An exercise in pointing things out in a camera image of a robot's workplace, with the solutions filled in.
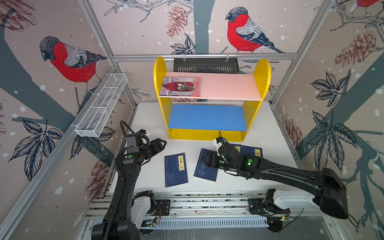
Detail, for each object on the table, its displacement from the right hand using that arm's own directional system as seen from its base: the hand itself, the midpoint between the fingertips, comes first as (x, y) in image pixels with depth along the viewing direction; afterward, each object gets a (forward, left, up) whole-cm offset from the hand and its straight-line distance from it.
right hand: (202, 161), depth 75 cm
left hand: (+7, +22, +3) cm, 24 cm away
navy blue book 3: (+16, -23, -13) cm, 31 cm away
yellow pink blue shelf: (+24, -4, +1) cm, 25 cm away
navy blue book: (-1, +16, -14) cm, 21 cm away
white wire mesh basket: (+21, +55, +19) cm, 62 cm away
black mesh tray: (+59, -9, +19) cm, 63 cm away
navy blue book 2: (0, 0, -14) cm, 14 cm away
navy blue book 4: (+14, -33, -14) cm, 39 cm away
